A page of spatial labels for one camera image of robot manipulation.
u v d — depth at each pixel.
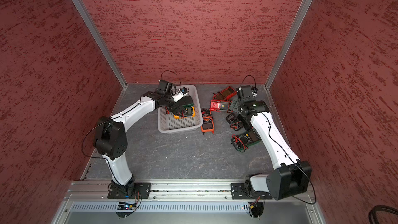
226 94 1.12
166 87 0.73
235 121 0.96
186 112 1.00
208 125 0.94
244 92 0.60
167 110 1.02
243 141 0.89
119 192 0.68
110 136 0.49
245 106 0.58
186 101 1.07
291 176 0.39
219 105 1.01
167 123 0.97
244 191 0.74
